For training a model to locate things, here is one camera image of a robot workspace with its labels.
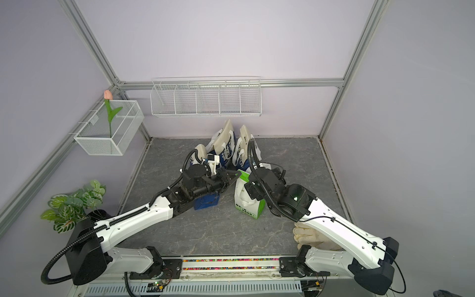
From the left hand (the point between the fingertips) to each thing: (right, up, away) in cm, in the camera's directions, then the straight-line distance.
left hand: (243, 175), depth 70 cm
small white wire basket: (-64, +19, +16) cm, 69 cm away
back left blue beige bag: (-10, +12, +17) cm, 23 cm away
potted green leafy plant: (-61, -11, -7) cm, 63 cm away
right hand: (+7, 0, 0) cm, 7 cm away
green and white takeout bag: (0, -12, +7) cm, 14 cm away
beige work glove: (+28, -28, +11) cm, 41 cm away
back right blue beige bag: (-1, +6, +17) cm, 18 cm away
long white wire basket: (-8, +39, +28) cm, 49 cm away
